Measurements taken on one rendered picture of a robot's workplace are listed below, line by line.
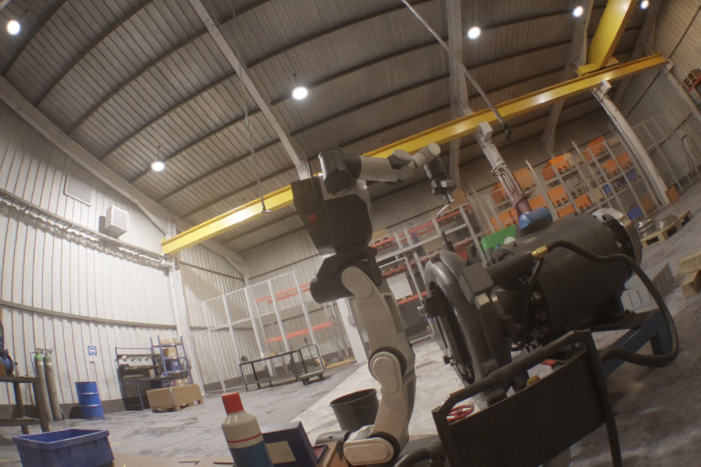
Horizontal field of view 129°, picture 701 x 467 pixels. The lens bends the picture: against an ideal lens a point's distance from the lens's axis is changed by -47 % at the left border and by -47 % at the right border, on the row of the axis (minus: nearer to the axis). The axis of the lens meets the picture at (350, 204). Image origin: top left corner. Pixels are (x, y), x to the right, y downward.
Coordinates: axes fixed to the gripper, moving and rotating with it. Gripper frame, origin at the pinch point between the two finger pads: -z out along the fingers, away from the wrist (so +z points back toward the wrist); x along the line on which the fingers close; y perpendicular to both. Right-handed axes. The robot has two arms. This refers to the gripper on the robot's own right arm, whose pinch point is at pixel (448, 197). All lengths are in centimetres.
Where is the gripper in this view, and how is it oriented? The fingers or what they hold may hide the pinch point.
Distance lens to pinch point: 141.1
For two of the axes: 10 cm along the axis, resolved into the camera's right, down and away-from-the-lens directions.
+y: -1.6, 3.9, 9.1
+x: 9.3, -2.3, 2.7
